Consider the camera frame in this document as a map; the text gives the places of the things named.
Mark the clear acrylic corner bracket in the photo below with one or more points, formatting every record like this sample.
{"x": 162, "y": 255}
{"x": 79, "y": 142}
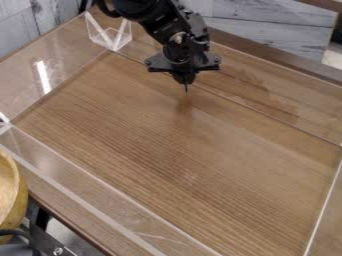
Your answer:
{"x": 111, "y": 38}

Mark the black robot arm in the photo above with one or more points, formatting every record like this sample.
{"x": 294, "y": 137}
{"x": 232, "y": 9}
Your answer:
{"x": 178, "y": 29}

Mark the brown wooden bowl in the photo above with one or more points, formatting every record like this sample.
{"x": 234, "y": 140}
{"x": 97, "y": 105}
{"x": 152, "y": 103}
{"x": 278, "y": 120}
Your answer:
{"x": 14, "y": 194}

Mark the clear acrylic tray enclosure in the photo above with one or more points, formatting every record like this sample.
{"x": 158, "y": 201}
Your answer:
{"x": 220, "y": 169}

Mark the black metal table frame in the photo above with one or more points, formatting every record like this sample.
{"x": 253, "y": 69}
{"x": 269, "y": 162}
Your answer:
{"x": 55, "y": 237}

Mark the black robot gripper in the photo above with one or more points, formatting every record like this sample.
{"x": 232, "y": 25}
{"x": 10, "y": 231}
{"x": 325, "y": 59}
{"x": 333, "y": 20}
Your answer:
{"x": 188, "y": 58}

